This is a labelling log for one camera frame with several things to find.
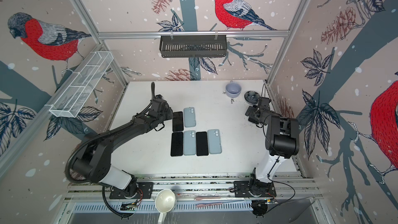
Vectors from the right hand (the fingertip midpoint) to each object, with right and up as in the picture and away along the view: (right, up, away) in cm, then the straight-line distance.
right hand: (255, 115), depth 100 cm
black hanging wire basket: (-39, +46, +5) cm, 61 cm away
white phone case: (-28, -15, -9) cm, 33 cm away
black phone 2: (-36, -15, -11) cm, 40 cm away
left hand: (-55, +4, -10) cm, 56 cm away
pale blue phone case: (-44, 0, +1) cm, 44 cm away
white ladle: (-52, -36, -30) cm, 70 cm away
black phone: (-51, -4, -2) cm, 51 cm away
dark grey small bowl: (+1, +12, +10) cm, 15 cm away
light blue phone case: (-43, -15, -10) cm, 46 cm away
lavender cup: (-13, +17, +12) cm, 25 cm away
